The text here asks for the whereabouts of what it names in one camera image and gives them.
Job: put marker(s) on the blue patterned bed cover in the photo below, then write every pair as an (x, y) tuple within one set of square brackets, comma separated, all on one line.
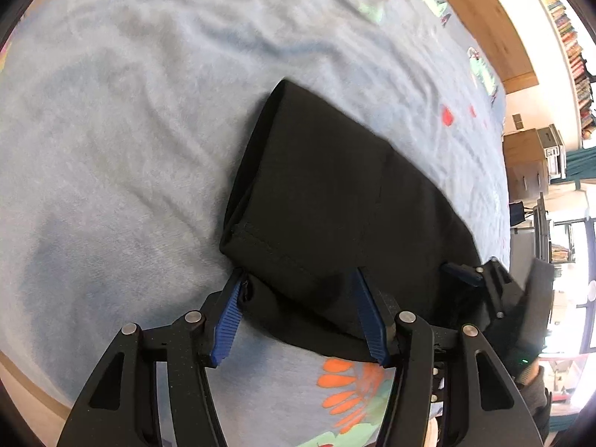
[(123, 123)]

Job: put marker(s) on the right hand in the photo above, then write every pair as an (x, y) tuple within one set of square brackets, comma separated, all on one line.
[(537, 397)]

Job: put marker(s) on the black bag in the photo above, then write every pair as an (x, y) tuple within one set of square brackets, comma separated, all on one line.
[(519, 213)]

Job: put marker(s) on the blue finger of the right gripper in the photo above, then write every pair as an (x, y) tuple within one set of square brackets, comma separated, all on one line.
[(471, 276), (501, 303)]

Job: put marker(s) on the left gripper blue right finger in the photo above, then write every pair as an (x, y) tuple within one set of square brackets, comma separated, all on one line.
[(404, 341)]

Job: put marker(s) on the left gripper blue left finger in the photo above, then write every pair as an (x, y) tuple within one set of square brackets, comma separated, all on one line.
[(118, 405)]

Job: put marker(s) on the right teal curtain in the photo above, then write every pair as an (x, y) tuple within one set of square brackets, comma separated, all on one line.
[(578, 165)]

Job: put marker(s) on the row of books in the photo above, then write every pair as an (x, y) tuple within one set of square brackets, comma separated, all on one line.
[(561, 13)]

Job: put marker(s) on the white printer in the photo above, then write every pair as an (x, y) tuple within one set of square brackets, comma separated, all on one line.
[(555, 151)]

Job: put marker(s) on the wooden headboard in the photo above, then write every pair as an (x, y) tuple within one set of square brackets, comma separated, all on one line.
[(491, 26)]

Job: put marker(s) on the black pants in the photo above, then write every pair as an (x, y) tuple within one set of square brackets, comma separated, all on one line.
[(317, 195)]

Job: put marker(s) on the wooden dresser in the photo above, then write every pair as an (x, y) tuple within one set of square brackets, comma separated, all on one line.
[(526, 166)]

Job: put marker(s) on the long desk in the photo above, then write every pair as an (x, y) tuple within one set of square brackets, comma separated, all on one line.
[(538, 230)]

